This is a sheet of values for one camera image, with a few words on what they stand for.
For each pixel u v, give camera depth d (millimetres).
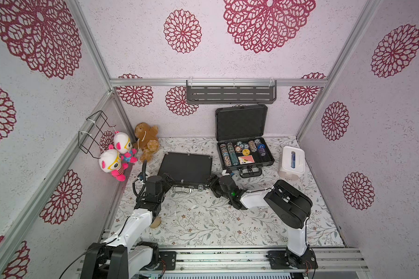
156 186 647
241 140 1128
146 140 1093
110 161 843
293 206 504
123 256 407
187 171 1017
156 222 823
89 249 414
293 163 985
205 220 855
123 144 930
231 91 984
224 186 735
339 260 760
